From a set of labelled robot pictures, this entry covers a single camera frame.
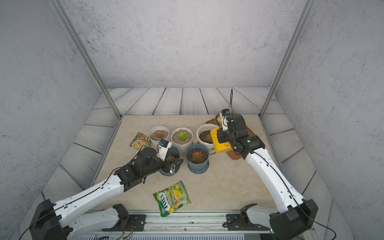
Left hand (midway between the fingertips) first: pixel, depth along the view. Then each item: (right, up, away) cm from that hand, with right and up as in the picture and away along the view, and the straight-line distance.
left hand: (178, 158), depth 75 cm
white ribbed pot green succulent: (0, +9, +18) cm, 20 cm away
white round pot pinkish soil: (-16, +12, +21) cm, 28 cm away
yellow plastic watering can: (+20, +6, -1) cm, 21 cm away
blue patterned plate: (+25, +21, +39) cm, 51 cm away
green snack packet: (-29, +5, +29) cm, 42 cm away
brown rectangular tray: (+32, -3, +24) cm, 40 cm away
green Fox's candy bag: (-5, -22, +4) cm, 23 cm away
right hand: (+22, +15, 0) cm, 26 cm away
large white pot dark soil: (+14, +9, +21) cm, 26 cm away
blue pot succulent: (+9, -2, +11) cm, 15 cm away
